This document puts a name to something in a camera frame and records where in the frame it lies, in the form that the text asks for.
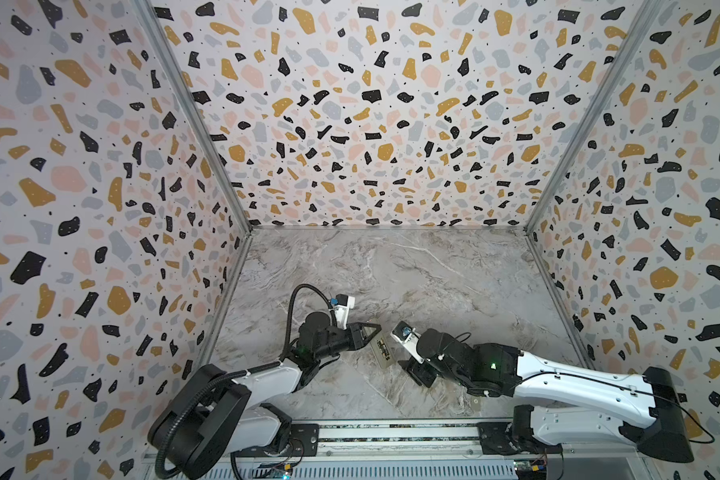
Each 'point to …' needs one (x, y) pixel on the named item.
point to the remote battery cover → (476, 404)
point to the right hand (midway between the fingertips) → (401, 349)
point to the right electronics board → (527, 470)
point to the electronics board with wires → (282, 471)
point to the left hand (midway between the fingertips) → (380, 327)
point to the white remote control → (383, 348)
